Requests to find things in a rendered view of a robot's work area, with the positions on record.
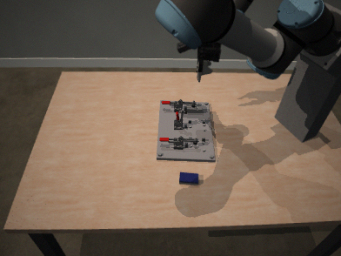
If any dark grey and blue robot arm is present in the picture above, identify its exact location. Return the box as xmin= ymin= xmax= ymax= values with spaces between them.
xmin=155 ymin=0 xmax=341 ymax=79

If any toggle clamp with red handle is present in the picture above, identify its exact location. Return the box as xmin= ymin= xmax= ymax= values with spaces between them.
xmin=174 ymin=109 xmax=187 ymax=130
xmin=159 ymin=136 xmax=199 ymax=150

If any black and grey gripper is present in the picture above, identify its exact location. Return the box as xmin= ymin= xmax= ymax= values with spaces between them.
xmin=197 ymin=43 xmax=221 ymax=83

